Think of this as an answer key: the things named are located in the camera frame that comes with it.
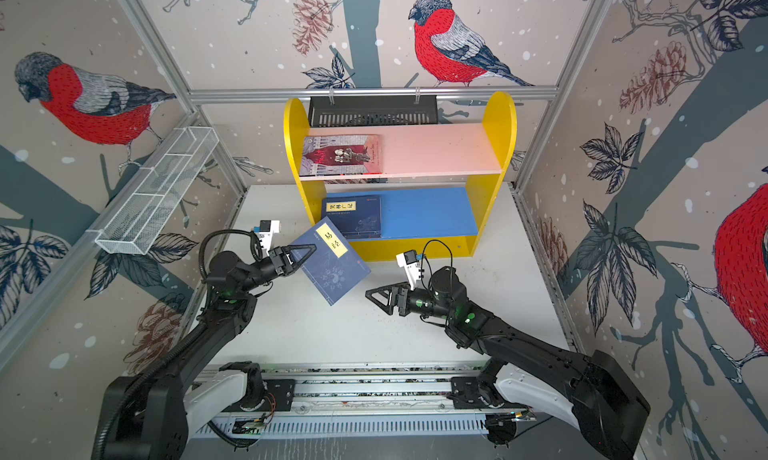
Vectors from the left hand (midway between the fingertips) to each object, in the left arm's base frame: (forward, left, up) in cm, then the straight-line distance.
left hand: (312, 254), depth 70 cm
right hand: (-8, -14, -7) cm, 18 cm away
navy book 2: (-1, -5, -4) cm, 6 cm away
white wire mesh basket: (+11, +43, +4) cm, 45 cm away
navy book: (+18, -8, -8) cm, 22 cm away
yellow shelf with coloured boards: (+37, -23, -17) cm, 47 cm away
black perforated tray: (+49, -12, +9) cm, 51 cm away
